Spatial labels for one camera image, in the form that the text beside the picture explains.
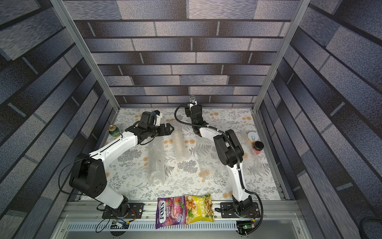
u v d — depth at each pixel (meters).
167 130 0.79
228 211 0.73
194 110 0.83
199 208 0.71
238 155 0.60
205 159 0.92
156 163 0.81
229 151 0.57
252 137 0.96
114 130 0.94
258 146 0.93
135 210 0.74
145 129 0.68
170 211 0.71
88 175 0.45
